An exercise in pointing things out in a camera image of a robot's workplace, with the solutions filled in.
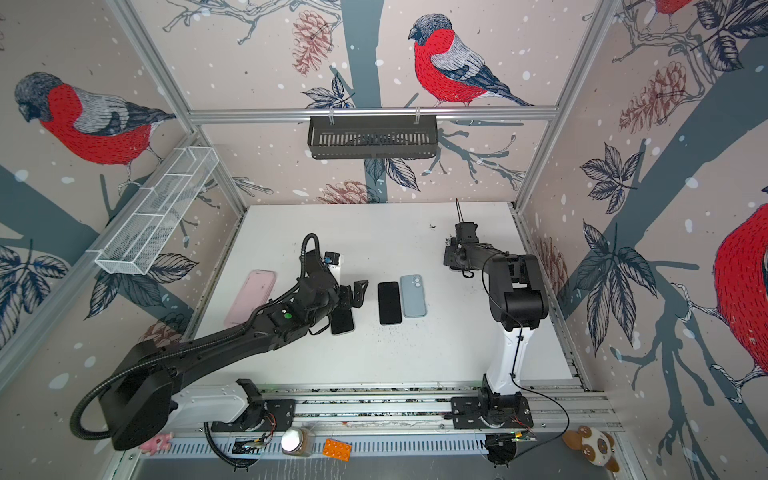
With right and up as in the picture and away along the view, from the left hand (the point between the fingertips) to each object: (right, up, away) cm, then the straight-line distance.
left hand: (360, 275), depth 82 cm
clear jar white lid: (-11, -32, -20) cm, 39 cm away
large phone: (+16, -9, +14) cm, 23 cm away
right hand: (+34, +4, +24) cm, 42 cm away
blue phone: (+8, -11, +12) cm, 18 cm away
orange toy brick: (-4, -39, -13) cm, 41 cm away
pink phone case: (-37, -8, +16) cm, 41 cm away
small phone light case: (+32, +9, +29) cm, 44 cm away
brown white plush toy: (+56, -37, -15) cm, 69 cm away
